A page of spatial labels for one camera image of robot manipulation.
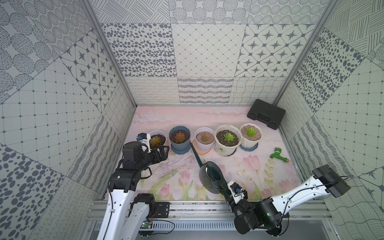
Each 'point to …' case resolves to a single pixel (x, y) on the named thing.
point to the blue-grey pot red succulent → (180, 139)
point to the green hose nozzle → (278, 150)
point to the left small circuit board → (146, 225)
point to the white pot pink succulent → (204, 138)
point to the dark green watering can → (211, 176)
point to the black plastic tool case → (266, 113)
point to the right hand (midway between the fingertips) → (225, 188)
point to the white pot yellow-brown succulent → (158, 138)
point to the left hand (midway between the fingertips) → (160, 146)
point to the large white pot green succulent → (227, 137)
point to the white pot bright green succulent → (251, 134)
